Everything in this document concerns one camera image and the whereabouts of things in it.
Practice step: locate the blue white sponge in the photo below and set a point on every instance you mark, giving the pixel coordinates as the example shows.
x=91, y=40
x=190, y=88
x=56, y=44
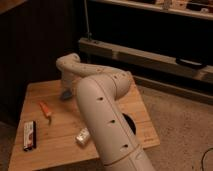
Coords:
x=66, y=95

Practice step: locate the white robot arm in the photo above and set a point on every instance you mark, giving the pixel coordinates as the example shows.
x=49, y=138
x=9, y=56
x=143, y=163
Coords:
x=96, y=95

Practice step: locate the metal vertical pole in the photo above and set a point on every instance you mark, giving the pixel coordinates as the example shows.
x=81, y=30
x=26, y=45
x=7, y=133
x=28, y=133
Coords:
x=88, y=32

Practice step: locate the orange carrot toy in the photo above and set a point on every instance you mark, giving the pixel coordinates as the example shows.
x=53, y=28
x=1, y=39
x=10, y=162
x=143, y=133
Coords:
x=46, y=111

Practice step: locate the wooden table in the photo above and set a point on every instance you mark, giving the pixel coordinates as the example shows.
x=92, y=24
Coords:
x=56, y=143

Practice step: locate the black white red package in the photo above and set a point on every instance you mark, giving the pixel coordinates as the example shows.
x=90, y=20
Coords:
x=29, y=135

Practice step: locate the long wooden shelf ledge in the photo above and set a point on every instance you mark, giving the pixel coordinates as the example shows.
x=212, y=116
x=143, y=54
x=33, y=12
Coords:
x=145, y=59

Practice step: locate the black handle on shelf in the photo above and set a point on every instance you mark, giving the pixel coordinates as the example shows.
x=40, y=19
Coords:
x=190, y=64

